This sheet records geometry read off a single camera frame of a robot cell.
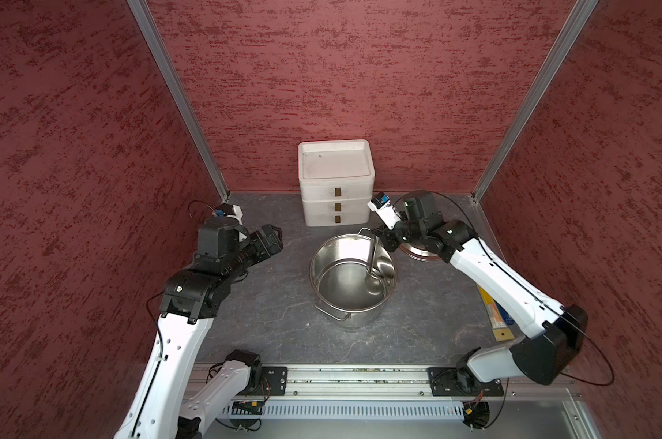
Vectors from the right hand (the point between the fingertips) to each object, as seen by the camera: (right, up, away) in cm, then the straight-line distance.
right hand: (374, 233), depth 77 cm
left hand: (-29, -2, -11) cm, 30 cm away
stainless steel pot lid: (+39, +7, +41) cm, 57 cm away
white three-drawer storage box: (-11, +17, +13) cm, 24 cm away
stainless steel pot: (-6, -16, +18) cm, 25 cm away
